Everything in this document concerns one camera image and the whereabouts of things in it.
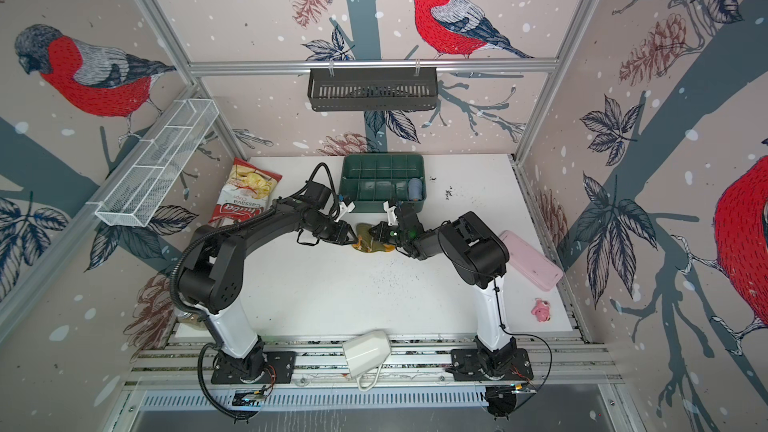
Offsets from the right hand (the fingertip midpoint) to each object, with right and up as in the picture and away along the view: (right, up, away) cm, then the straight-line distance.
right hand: (370, 235), depth 98 cm
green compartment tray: (-1, +19, +10) cm, 21 cm away
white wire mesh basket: (-56, +23, -20) cm, 64 cm away
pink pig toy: (+49, -18, -17) cm, 55 cm away
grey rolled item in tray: (+16, +15, +5) cm, 23 cm away
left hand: (-5, +1, -9) cm, 10 cm away
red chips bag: (-44, +13, +5) cm, 47 cm away
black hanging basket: (0, +52, +8) cm, 53 cm away
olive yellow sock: (-1, -1, -6) cm, 6 cm away
